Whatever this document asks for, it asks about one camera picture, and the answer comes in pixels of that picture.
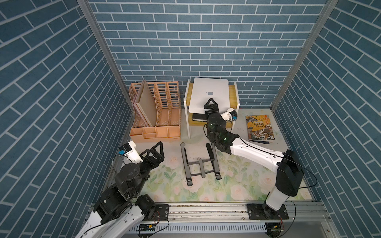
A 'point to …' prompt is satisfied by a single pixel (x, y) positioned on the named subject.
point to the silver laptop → (204, 89)
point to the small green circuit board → (147, 227)
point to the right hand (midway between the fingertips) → (210, 104)
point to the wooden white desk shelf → (234, 104)
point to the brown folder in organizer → (145, 102)
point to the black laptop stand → (201, 167)
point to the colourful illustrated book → (259, 127)
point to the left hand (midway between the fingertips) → (162, 146)
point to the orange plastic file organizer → (165, 99)
